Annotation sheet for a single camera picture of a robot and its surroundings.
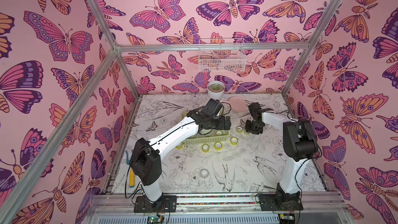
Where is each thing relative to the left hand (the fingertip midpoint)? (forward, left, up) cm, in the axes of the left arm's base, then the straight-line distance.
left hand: (226, 123), depth 81 cm
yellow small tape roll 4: (-1, -7, -18) cm, 20 cm away
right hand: (+7, -16, -19) cm, 25 cm away
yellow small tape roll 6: (+5, +2, -17) cm, 18 cm away
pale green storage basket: (+1, +9, -14) cm, 17 cm away
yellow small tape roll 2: (-4, +3, -18) cm, 19 cm away
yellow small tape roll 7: (+5, -15, -18) cm, 23 cm away
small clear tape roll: (-19, +12, -19) cm, 29 cm away
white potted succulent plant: (+34, +4, -8) cm, 35 cm away
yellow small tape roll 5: (+7, -11, -18) cm, 23 cm away
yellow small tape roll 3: (-4, +26, -18) cm, 32 cm away
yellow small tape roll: (-5, +11, -19) cm, 22 cm away
